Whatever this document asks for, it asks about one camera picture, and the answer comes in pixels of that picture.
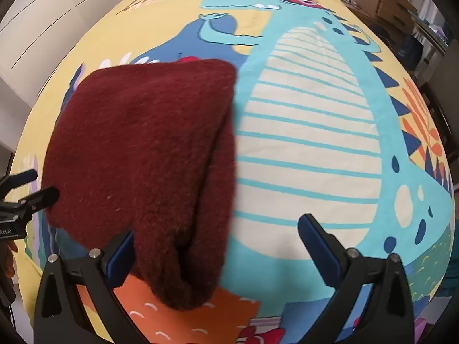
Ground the left hand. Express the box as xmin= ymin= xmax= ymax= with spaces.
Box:
xmin=2 ymin=241 xmax=19 ymax=279

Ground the dark red knit sweater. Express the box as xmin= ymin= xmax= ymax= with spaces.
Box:
xmin=42 ymin=59 xmax=237 ymax=311

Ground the yellow dinosaur bed cover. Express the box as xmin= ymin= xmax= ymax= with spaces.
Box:
xmin=12 ymin=0 xmax=454 ymax=343

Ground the black backpack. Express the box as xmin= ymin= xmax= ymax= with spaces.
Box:
xmin=369 ymin=23 xmax=399 ymax=49

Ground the white wardrobe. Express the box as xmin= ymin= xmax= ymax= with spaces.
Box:
xmin=0 ymin=0 xmax=139 ymax=159

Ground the dark blue bag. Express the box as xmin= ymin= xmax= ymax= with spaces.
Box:
xmin=396 ymin=35 xmax=423 ymax=71

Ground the wooden drawer nightstand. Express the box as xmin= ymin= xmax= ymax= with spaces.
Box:
xmin=355 ymin=0 xmax=417 ymax=35

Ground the grey desk chair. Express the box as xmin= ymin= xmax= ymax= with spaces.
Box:
xmin=420 ymin=40 xmax=459 ymax=162

